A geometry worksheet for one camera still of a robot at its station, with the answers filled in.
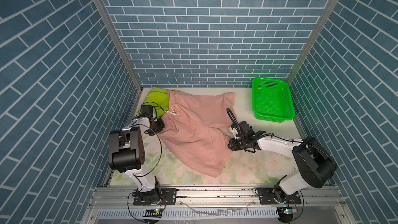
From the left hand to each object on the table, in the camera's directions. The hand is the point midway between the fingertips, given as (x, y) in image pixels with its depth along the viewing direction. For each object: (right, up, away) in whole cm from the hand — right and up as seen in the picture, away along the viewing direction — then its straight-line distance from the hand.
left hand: (162, 126), depth 97 cm
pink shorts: (+22, -2, 0) cm, 22 cm away
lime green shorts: (-7, +17, +15) cm, 24 cm away
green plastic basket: (+77, +17, +18) cm, 81 cm away
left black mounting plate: (+9, -31, -22) cm, 39 cm away
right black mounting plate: (+59, -30, -23) cm, 70 cm away
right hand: (+41, -9, -6) cm, 42 cm away
